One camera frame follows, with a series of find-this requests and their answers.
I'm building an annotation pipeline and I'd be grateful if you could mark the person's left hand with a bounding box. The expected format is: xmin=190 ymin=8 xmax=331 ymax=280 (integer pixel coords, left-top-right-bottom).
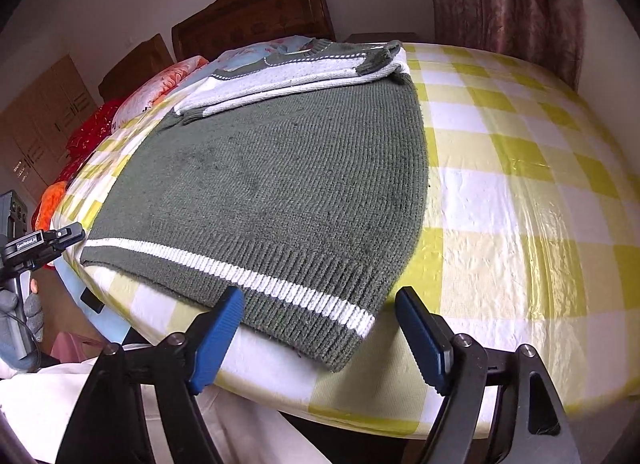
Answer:
xmin=0 ymin=289 xmax=46 ymax=345

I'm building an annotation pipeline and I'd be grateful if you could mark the large wooden headboard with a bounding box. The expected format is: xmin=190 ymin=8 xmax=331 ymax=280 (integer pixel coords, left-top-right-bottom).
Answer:
xmin=171 ymin=0 xmax=336 ymax=62

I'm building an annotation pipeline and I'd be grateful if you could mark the bed with yellow checked sheet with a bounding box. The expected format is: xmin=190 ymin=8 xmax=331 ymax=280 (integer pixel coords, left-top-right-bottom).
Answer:
xmin=52 ymin=41 xmax=640 ymax=440

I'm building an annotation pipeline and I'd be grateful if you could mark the light wooden wardrobe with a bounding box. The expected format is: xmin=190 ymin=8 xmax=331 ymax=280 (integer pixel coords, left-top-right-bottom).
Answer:
xmin=0 ymin=55 xmax=98 ymax=195

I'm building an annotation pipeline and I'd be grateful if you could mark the pink floral pillow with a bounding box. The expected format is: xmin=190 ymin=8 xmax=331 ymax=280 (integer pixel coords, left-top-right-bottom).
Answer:
xmin=111 ymin=56 xmax=210 ymax=132

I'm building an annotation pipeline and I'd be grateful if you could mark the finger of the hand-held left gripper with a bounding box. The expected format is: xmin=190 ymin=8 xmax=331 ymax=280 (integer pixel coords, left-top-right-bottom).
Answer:
xmin=49 ymin=223 xmax=85 ymax=257

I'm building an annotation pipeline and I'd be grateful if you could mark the small wooden headboard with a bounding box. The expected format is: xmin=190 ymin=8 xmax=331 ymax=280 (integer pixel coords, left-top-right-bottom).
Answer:
xmin=98 ymin=34 xmax=175 ymax=101

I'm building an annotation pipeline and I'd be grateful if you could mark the orange cloth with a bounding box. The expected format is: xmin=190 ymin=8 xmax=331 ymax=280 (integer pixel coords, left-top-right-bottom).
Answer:
xmin=35 ymin=180 xmax=68 ymax=230

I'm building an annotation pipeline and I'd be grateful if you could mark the pink floral curtain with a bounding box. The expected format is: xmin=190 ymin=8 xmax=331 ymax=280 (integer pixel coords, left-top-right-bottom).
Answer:
xmin=422 ymin=0 xmax=586 ymax=92

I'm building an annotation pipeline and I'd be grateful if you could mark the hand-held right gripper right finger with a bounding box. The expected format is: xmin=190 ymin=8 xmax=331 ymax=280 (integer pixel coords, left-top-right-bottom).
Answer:
xmin=395 ymin=286 xmax=583 ymax=464

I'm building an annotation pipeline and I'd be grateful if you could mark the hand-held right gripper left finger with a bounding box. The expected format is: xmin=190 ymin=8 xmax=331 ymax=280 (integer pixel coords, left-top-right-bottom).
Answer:
xmin=55 ymin=285 xmax=246 ymax=464

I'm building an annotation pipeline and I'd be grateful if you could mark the red blanket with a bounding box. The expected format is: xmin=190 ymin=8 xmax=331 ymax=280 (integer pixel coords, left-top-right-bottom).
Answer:
xmin=32 ymin=99 xmax=123 ymax=225

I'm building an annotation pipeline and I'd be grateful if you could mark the wooden nightstand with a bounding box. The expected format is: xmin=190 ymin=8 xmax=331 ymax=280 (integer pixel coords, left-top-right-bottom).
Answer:
xmin=345 ymin=33 xmax=421 ymax=45

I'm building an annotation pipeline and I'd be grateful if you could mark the green knit sweater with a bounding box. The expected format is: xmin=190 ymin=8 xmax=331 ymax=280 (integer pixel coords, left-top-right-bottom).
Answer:
xmin=80 ymin=39 xmax=430 ymax=374

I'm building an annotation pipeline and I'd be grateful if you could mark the blue floral pillow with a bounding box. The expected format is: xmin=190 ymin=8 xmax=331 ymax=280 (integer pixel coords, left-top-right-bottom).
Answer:
xmin=215 ymin=36 xmax=321 ymax=76

